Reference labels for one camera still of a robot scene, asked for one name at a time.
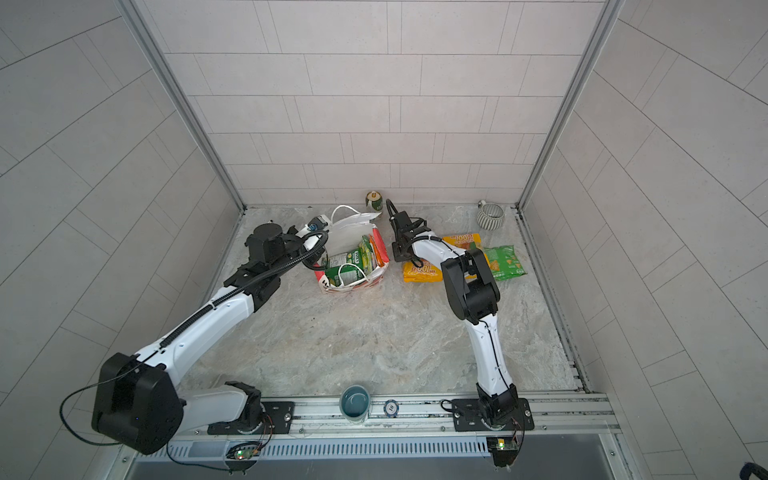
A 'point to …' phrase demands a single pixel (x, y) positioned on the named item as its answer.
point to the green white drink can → (376, 200)
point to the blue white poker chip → (391, 408)
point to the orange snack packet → (379, 259)
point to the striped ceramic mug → (490, 216)
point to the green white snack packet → (363, 256)
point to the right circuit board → (504, 450)
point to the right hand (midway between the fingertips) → (405, 251)
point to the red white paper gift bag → (363, 225)
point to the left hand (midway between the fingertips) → (331, 224)
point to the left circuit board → (243, 460)
